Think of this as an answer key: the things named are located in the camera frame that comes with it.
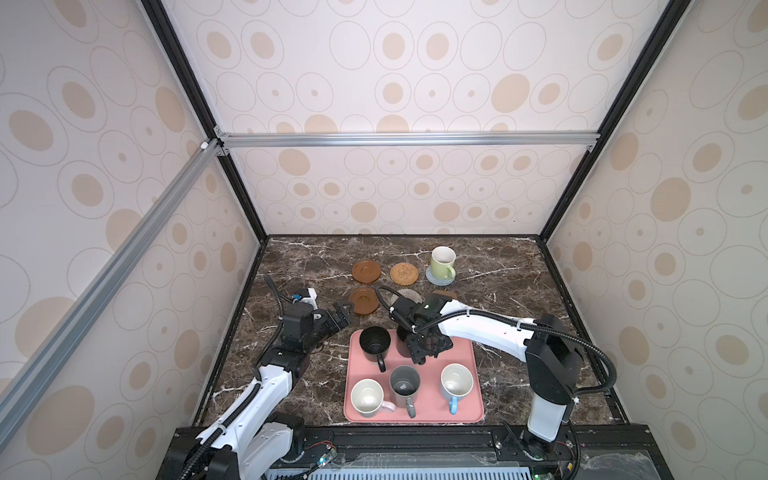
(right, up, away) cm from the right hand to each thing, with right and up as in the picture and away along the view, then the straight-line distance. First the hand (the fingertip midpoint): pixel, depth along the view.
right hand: (425, 352), depth 85 cm
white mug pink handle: (-16, -12, -4) cm, 20 cm away
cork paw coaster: (+11, +15, +19) cm, 26 cm away
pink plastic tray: (+1, -13, -5) cm, 14 cm away
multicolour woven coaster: (-4, +15, +18) cm, 24 cm away
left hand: (-21, +13, -3) cm, 25 cm away
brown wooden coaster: (-19, +22, +25) cm, 38 cm away
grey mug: (-6, -7, -3) cm, 10 cm away
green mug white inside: (+7, +26, +15) cm, 31 cm away
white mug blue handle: (+8, -8, -3) cm, 12 cm away
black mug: (-15, +2, +4) cm, 15 cm away
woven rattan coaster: (-5, +21, +24) cm, 33 cm away
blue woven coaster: (+9, +19, +21) cm, 29 cm away
